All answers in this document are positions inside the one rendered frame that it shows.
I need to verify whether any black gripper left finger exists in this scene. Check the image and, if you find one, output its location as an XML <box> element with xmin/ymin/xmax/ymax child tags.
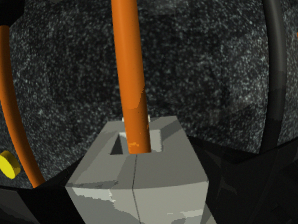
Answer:
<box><xmin>0</xmin><ymin>157</ymin><xmax>85</xmax><ymax>224</ymax></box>

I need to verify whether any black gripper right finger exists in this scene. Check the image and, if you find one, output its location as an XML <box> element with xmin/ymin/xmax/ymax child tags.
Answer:
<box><xmin>186</xmin><ymin>135</ymin><xmax>298</xmax><ymax>224</ymax></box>

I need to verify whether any yellow short cylinder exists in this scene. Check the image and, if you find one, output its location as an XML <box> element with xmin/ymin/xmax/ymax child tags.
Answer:
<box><xmin>0</xmin><ymin>151</ymin><xmax>20</xmax><ymax>179</ymax></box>

